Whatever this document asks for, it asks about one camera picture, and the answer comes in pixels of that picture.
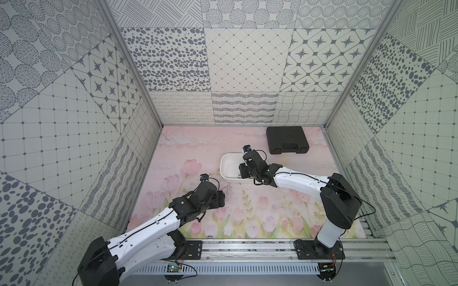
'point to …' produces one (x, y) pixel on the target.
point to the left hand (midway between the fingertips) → (219, 193)
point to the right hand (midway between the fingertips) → (243, 167)
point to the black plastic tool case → (286, 139)
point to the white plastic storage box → (229, 171)
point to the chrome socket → (210, 237)
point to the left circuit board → (173, 267)
